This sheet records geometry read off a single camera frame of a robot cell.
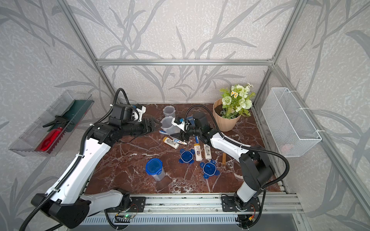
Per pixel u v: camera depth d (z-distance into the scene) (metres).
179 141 0.96
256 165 0.46
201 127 0.65
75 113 0.67
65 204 0.37
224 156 0.89
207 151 0.91
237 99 0.86
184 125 0.68
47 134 0.60
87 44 0.85
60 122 0.65
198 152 0.91
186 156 0.91
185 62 0.96
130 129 0.57
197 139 0.98
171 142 0.96
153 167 0.76
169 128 0.71
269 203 0.75
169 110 0.99
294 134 0.60
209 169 0.86
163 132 1.00
